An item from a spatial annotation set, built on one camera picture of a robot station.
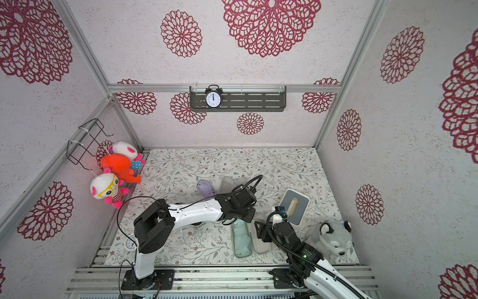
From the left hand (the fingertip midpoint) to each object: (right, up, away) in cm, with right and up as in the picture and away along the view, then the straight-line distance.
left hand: (251, 213), depth 87 cm
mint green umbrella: (-4, -11, -7) cm, 14 cm away
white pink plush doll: (-65, +31, +7) cm, 72 cm away
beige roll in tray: (+22, +4, +5) cm, 23 cm away
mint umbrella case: (+6, -3, +4) cm, 8 cm away
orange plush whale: (-61, +22, -1) cm, 65 cm away
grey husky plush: (+26, -6, -21) cm, 34 cm away
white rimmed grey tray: (+22, -1, 0) cm, 22 cm away
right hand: (+3, -3, -7) cm, 8 cm away
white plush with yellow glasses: (-63, +14, -7) cm, 65 cm away
